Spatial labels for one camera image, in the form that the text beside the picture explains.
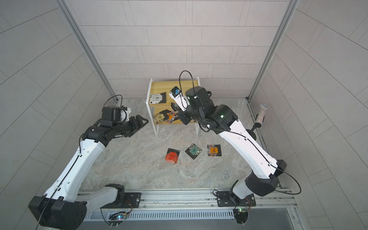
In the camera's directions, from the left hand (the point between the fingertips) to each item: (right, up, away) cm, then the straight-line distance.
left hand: (148, 122), depth 74 cm
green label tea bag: (+24, -20, +15) cm, 34 cm away
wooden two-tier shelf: (+5, +20, +7) cm, 21 cm away
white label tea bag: (+4, +12, -1) cm, 13 cm away
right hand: (+17, +8, -11) cm, 21 cm away
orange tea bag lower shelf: (+11, +3, +13) cm, 17 cm away
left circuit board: (-12, -44, -9) cm, 46 cm away
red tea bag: (+11, -22, +13) cm, 27 cm away
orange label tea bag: (+37, -19, +15) cm, 44 cm away
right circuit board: (+46, -44, -6) cm, 64 cm away
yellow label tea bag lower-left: (+4, +2, +11) cm, 12 cm away
